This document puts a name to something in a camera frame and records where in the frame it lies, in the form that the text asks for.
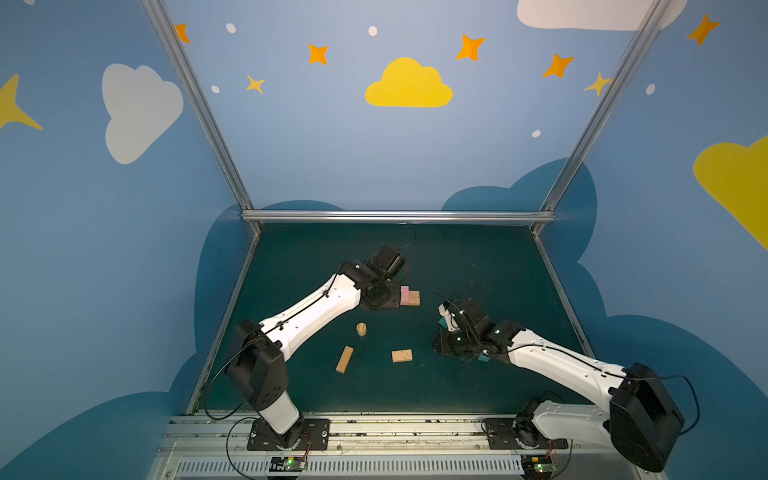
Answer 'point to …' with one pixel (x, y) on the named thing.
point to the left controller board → (287, 464)
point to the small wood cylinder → (361, 329)
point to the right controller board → (536, 466)
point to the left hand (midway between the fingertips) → (397, 301)
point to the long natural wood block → (344, 359)
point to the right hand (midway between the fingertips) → (433, 341)
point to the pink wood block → (404, 296)
